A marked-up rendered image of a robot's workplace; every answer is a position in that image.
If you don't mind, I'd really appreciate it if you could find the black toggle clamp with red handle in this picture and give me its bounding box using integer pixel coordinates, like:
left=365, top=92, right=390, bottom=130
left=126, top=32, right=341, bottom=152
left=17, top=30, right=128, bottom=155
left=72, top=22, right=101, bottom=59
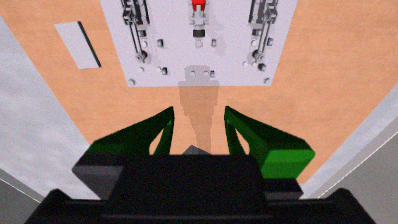
left=120, top=0, right=150, bottom=64

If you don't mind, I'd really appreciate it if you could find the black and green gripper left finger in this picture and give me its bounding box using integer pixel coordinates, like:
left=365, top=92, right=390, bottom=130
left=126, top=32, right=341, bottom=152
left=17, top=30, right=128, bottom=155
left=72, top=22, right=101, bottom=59
left=85, top=106, right=175, bottom=154

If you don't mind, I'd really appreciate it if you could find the white fixture plate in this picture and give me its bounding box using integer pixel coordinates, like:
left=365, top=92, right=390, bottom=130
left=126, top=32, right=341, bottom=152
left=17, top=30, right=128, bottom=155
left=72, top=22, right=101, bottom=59
left=100, top=0, right=298, bottom=87

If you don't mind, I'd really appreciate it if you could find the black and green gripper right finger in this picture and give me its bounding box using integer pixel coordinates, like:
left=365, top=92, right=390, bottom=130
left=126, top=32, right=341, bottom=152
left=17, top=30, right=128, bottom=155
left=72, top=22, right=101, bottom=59
left=224, top=106, right=315, bottom=180

